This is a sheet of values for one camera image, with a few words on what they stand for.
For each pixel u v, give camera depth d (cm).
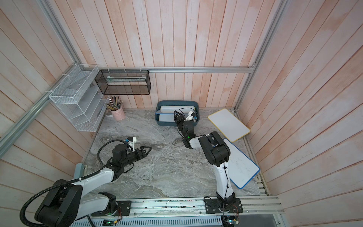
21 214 37
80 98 76
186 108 90
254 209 74
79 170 82
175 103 118
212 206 73
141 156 76
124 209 73
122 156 68
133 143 80
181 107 88
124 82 107
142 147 78
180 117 87
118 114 109
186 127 77
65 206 41
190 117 90
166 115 113
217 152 57
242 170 88
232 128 108
